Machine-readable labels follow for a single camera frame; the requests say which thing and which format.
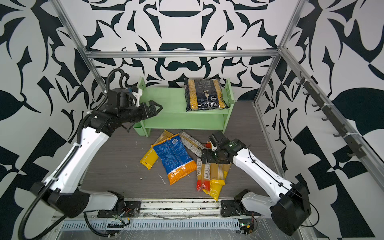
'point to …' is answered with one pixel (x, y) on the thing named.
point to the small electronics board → (246, 226)
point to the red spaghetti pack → (203, 175)
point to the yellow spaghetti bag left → (150, 157)
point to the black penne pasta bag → (204, 94)
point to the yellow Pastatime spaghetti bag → (218, 174)
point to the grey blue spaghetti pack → (192, 144)
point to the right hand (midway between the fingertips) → (209, 158)
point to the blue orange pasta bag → (175, 158)
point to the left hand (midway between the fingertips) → (156, 106)
